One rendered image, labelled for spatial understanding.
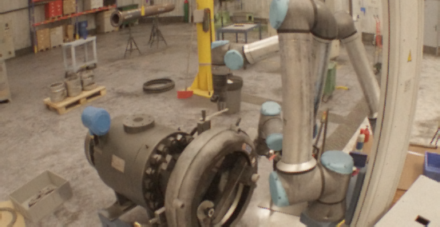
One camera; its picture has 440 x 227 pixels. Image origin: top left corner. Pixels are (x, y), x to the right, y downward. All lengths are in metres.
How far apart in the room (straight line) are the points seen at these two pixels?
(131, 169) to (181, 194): 0.44
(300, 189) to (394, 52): 0.58
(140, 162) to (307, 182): 0.98
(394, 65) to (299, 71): 0.35
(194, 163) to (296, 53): 0.73
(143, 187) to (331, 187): 1.05
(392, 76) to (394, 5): 0.24
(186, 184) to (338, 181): 0.69
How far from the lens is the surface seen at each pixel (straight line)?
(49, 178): 3.32
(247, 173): 1.78
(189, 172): 1.48
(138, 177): 1.78
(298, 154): 1.08
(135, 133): 1.92
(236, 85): 4.36
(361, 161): 2.30
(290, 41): 1.02
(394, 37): 1.03
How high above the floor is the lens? 1.65
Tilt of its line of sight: 19 degrees down
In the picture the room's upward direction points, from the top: 3 degrees counter-clockwise
